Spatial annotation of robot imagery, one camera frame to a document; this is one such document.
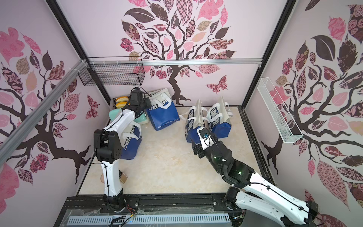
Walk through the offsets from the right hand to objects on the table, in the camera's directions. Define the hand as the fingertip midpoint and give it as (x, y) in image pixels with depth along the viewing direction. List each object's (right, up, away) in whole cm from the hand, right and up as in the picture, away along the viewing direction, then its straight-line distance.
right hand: (200, 137), depth 67 cm
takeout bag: (-23, +13, +31) cm, 41 cm away
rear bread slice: (-53, +24, +33) cm, 67 cm away
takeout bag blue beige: (-39, -4, +16) cm, 43 cm away
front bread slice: (-52, +18, +27) cm, 61 cm away
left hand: (-34, +21, +32) cm, 51 cm away
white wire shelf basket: (+49, +8, +11) cm, 51 cm away
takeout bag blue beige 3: (+15, +10, +22) cm, 28 cm away
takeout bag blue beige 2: (-1, +8, +17) cm, 19 cm away
